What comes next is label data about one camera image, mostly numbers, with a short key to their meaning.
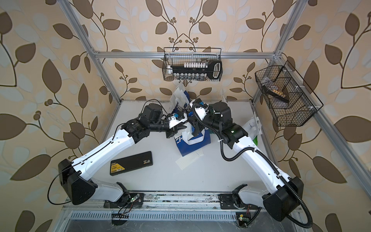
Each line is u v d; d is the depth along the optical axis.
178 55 0.91
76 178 0.39
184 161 0.88
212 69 0.84
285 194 0.37
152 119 0.56
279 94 0.75
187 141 0.74
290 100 0.75
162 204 0.74
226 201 0.74
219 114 0.52
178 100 0.94
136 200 0.74
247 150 0.46
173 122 0.60
